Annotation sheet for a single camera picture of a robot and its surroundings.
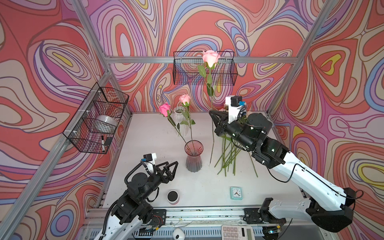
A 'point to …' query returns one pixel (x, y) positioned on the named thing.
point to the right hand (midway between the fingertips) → (210, 115)
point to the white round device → (178, 234)
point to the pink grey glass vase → (194, 162)
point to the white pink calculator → (237, 232)
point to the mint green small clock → (236, 193)
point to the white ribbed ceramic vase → (178, 117)
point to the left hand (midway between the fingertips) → (175, 163)
